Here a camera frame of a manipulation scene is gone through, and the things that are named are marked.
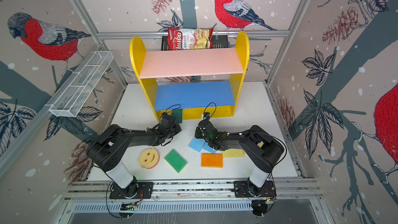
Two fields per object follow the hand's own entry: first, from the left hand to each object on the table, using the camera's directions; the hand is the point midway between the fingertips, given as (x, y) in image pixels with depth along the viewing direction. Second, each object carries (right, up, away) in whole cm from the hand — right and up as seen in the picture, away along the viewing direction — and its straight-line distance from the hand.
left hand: (181, 126), depth 94 cm
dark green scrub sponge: (-4, +7, +6) cm, 10 cm away
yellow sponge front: (+31, -13, -9) cm, 34 cm away
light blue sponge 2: (+16, -5, -24) cm, 30 cm away
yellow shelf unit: (+14, +29, +29) cm, 44 cm away
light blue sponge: (+10, -9, -6) cm, 15 cm away
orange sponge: (+19, -16, -12) cm, 28 cm away
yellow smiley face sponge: (-16, -14, -13) cm, 25 cm away
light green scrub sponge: (-1, -16, -12) cm, 20 cm away
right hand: (+8, -2, -3) cm, 9 cm away
